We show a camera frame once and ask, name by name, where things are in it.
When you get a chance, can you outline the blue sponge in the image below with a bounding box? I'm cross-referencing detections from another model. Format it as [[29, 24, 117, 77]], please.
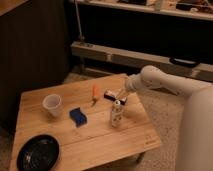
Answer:
[[69, 108, 87, 127]]

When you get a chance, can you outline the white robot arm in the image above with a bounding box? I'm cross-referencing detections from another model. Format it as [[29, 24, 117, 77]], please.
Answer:
[[117, 65, 213, 171]]

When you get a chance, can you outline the black ceramic bowl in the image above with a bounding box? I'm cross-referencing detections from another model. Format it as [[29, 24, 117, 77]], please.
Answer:
[[16, 135, 60, 171]]

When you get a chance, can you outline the black and white box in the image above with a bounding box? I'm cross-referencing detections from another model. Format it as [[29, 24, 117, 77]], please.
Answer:
[[104, 90, 127, 105]]

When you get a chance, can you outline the white bottle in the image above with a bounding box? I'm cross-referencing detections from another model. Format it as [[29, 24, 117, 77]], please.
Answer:
[[110, 100, 123, 127]]

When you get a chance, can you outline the wooden table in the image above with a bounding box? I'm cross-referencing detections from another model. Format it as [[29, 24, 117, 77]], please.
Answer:
[[9, 74, 161, 171]]

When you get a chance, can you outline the metal pole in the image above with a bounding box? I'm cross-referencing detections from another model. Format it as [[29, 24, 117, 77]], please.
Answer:
[[74, 0, 86, 44]]

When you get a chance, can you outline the dark cabinet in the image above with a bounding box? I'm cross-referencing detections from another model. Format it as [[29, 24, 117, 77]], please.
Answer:
[[0, 0, 69, 133]]

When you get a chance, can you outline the upper shelf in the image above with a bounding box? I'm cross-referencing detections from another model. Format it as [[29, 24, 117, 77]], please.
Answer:
[[69, 0, 213, 21]]

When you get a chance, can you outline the black case handle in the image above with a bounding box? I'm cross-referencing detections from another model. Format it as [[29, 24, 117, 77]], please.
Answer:
[[169, 58, 200, 68]]

